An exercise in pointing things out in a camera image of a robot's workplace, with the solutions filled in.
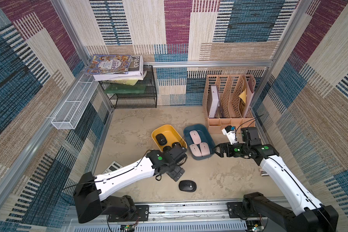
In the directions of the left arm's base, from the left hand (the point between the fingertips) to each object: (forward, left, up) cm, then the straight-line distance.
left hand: (174, 167), depth 77 cm
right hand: (+8, -23, +6) cm, 25 cm away
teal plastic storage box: (+25, -21, -9) cm, 34 cm away
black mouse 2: (+23, +9, -8) cm, 25 cm away
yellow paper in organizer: (+39, -43, +15) cm, 60 cm away
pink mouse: (+24, -14, -8) cm, 29 cm away
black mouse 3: (+20, -1, -11) cm, 23 cm away
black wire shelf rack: (+59, +21, -5) cm, 63 cm away
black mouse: (-7, -7, -9) cm, 14 cm away
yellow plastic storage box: (+26, +2, -10) cm, 28 cm away
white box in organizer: (+41, -28, +7) cm, 50 cm away
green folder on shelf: (+50, +35, +13) cm, 62 cm away
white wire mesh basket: (+18, +50, +23) cm, 58 cm away
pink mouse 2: (+14, -13, -8) cm, 21 cm away
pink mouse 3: (+15, -19, -8) cm, 26 cm away
